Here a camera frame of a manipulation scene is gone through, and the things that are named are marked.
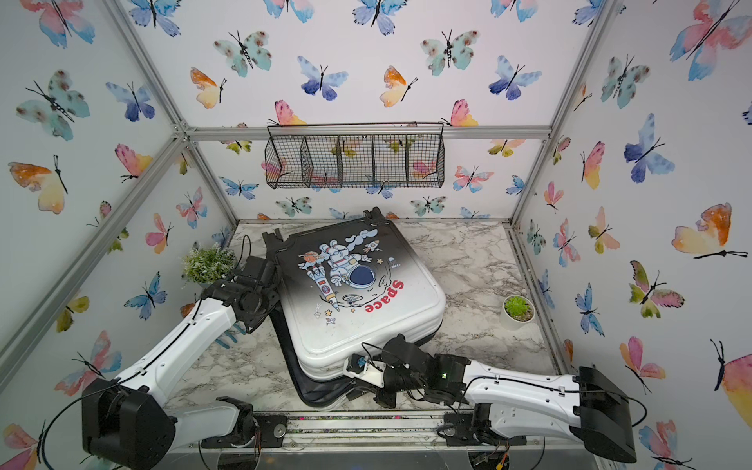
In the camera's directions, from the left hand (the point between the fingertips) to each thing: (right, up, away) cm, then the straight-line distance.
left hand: (278, 300), depth 83 cm
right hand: (+24, -17, -15) cm, 32 cm away
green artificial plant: (-23, +10, +5) cm, 25 cm away
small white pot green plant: (+68, -3, +1) cm, 68 cm away
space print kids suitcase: (+21, +5, -11) cm, 24 cm away
